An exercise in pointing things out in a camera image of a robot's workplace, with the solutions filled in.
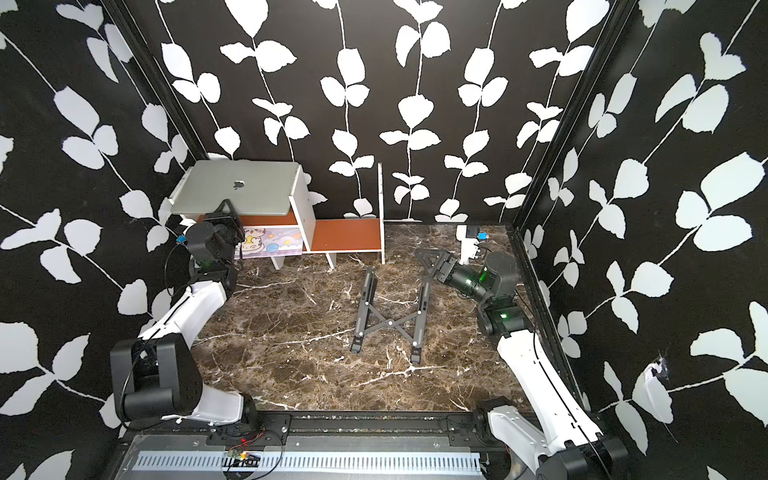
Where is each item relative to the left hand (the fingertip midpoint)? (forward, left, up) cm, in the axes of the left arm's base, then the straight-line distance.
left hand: (233, 191), depth 76 cm
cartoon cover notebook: (+4, -1, -25) cm, 25 cm away
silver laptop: (+5, -3, -3) cm, 7 cm away
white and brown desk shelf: (+6, -17, -26) cm, 32 cm away
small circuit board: (-55, -2, -37) cm, 66 cm away
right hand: (-19, -47, -4) cm, 51 cm away
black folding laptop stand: (-21, -34, -35) cm, 53 cm away
